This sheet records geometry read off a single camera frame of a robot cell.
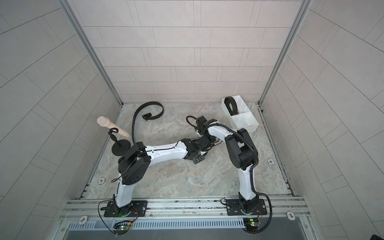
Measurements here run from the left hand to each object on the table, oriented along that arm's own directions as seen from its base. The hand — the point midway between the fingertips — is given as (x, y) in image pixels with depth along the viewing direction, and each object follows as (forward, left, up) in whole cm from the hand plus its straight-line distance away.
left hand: (201, 154), depth 91 cm
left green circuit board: (-36, +35, +2) cm, 51 cm away
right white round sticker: (-31, -42, +2) cm, 53 cm away
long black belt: (+40, -20, +7) cm, 45 cm away
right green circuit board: (-35, -23, +1) cm, 42 cm away
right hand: (+7, -3, -1) cm, 8 cm away
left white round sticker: (-33, +55, 0) cm, 64 cm away
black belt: (+27, +38, +3) cm, 47 cm away
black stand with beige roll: (+4, +49, +2) cm, 50 cm away
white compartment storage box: (+24, -30, +6) cm, 38 cm away
